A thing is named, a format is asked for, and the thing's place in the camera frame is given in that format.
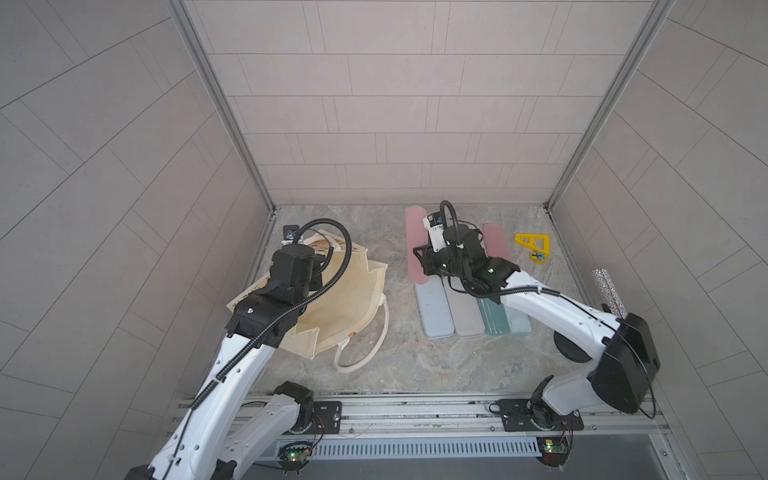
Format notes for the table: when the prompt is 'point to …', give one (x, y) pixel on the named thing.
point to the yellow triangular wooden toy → (538, 244)
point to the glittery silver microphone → (610, 291)
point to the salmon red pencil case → (416, 236)
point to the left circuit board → (294, 456)
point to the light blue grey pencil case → (434, 305)
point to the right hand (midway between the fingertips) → (414, 250)
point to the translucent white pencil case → (464, 308)
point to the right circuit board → (554, 450)
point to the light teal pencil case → (493, 315)
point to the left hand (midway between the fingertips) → (310, 256)
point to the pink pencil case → (496, 240)
